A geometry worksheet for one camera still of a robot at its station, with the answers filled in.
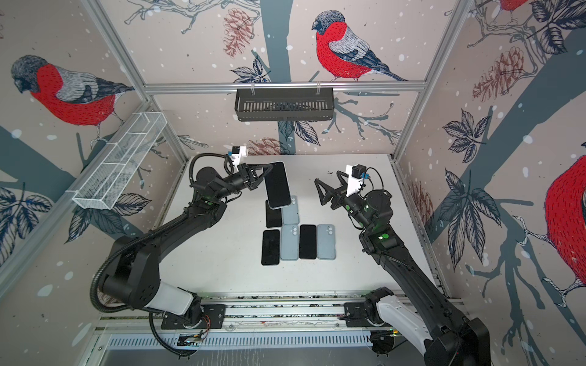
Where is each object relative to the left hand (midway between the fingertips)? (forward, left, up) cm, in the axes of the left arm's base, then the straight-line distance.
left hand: (270, 170), depth 68 cm
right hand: (-2, -16, -3) cm, 17 cm away
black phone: (-3, -2, -5) cm, 6 cm away
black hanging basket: (+50, -2, -8) cm, 51 cm away
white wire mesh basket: (+10, +54, -5) cm, 55 cm away
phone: (-9, +3, -36) cm, 37 cm away
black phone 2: (-7, -12, -36) cm, 39 cm away
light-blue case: (+6, -5, -36) cm, 37 cm away
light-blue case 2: (-7, -5, -36) cm, 37 cm away
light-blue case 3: (-8, -20, -36) cm, 42 cm away
